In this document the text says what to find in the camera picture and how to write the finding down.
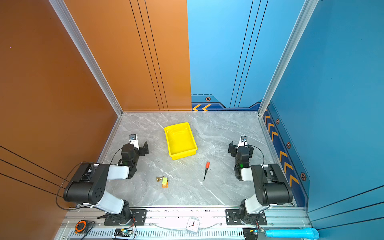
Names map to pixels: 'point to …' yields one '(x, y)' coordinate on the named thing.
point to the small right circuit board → (256, 231)
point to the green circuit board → (123, 232)
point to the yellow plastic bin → (181, 141)
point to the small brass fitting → (158, 178)
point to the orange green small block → (165, 182)
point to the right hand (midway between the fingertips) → (239, 143)
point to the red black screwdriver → (207, 167)
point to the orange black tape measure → (80, 226)
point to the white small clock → (193, 225)
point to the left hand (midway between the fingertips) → (138, 141)
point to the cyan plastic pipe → (307, 232)
